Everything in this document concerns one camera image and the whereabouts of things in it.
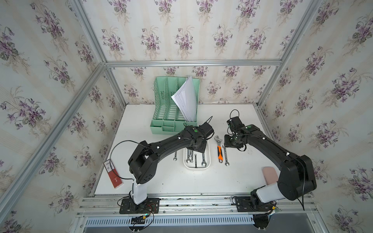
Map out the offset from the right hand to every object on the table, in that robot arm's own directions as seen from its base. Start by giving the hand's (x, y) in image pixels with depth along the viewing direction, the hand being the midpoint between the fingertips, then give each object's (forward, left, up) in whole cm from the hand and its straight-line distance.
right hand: (229, 143), depth 87 cm
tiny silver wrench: (-8, +20, -8) cm, 23 cm away
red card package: (-20, +66, -7) cm, 69 cm away
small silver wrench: (-6, +33, -9) cm, 35 cm away
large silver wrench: (-8, +15, -9) cm, 19 cm away
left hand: (-4, +17, 0) cm, 18 cm away
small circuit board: (-38, +49, -10) cm, 63 cm away
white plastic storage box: (-6, +19, -9) cm, 22 cm away
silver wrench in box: (-6, +25, -9) cm, 27 cm away
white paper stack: (+25, +27, +13) cm, 39 cm away
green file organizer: (+25, +42, -9) cm, 50 cm away
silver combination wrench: (-8, +1, -9) cm, 12 cm away
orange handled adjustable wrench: (+1, +4, -8) cm, 10 cm away
